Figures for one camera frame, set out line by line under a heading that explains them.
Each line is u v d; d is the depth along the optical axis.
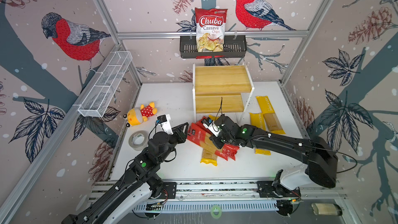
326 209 0.66
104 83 0.79
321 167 0.40
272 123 0.95
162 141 0.52
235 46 0.95
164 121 0.63
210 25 0.84
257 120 0.98
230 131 0.60
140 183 0.50
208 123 0.70
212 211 0.68
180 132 0.64
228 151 0.74
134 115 0.94
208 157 0.83
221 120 0.59
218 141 0.70
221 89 0.73
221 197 0.73
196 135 0.82
